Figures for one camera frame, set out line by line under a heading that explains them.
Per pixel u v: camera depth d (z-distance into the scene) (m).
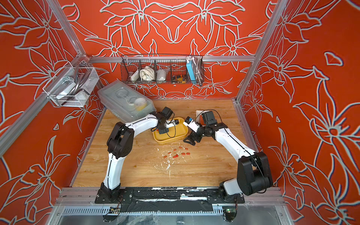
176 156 0.88
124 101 0.93
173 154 0.89
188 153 0.89
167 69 0.97
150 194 0.74
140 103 0.95
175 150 0.91
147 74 0.88
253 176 0.42
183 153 0.88
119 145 0.55
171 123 0.86
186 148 0.92
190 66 0.83
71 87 0.70
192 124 0.73
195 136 0.73
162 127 0.89
